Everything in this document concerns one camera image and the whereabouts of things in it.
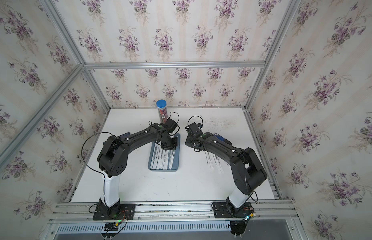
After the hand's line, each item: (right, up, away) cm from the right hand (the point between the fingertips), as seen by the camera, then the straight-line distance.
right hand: (191, 142), depth 91 cm
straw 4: (-18, -11, 0) cm, 21 cm away
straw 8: (+12, -12, 0) cm, 17 cm away
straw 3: (-19, -10, 0) cm, 22 cm away
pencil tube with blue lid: (-19, +23, +5) cm, 30 cm away
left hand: (-8, -4, +1) cm, 9 cm away
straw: (-23, -9, +2) cm, 25 cm away
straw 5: (-15, -13, -2) cm, 20 cm away
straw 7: (-11, -10, -4) cm, 16 cm away
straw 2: (-21, -11, 0) cm, 24 cm away
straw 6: (-13, -9, +2) cm, 16 cm away
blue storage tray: (-9, -14, -3) cm, 17 cm away
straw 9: (+17, -13, -1) cm, 21 cm away
